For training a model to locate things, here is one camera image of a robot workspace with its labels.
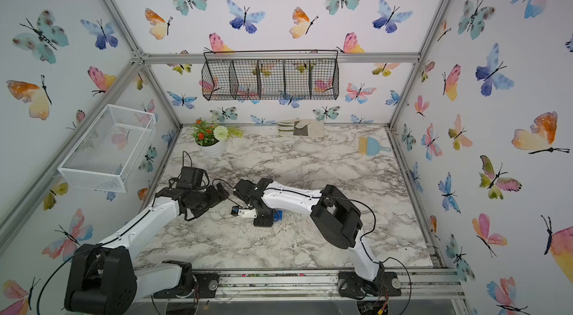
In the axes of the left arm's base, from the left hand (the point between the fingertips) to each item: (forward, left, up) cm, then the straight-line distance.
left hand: (223, 197), depth 87 cm
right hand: (-7, -17, -3) cm, 18 cm away
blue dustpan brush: (+29, -66, -7) cm, 73 cm away
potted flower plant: (+25, +9, +6) cm, 27 cm away
